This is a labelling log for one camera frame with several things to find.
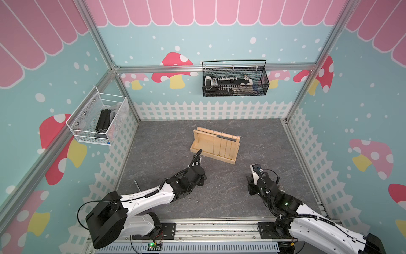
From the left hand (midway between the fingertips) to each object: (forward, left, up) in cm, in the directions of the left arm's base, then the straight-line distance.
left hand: (199, 173), depth 85 cm
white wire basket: (+13, +46, +27) cm, 55 cm away
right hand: (-2, -25, +2) cm, 26 cm away
